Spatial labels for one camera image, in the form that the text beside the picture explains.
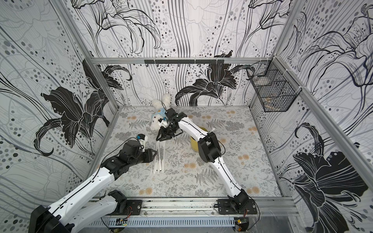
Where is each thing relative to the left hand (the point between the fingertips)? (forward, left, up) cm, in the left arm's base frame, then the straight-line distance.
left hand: (156, 155), depth 80 cm
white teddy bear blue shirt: (+36, +5, -3) cm, 37 cm away
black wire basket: (+37, -71, +20) cm, 82 cm away
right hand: (+14, 0, -4) cm, 15 cm away
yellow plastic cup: (+6, -21, +4) cm, 23 cm away
